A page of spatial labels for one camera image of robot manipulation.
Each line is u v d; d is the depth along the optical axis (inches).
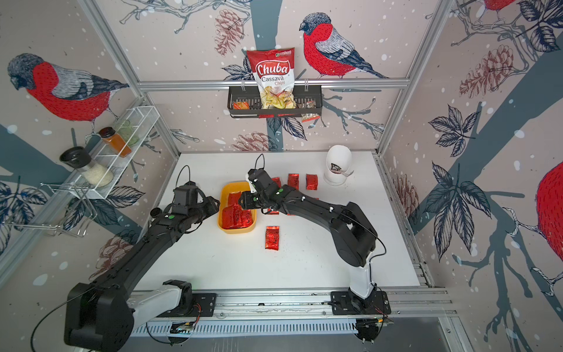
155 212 33.8
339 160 42.3
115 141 27.3
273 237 34.5
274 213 37.7
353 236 18.7
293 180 42.0
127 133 29.9
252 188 27.2
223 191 38.5
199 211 27.6
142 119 36.3
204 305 28.8
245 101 37.3
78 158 23.4
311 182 42.0
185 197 25.0
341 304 28.6
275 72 32.1
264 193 25.9
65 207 24.1
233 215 36.2
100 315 15.2
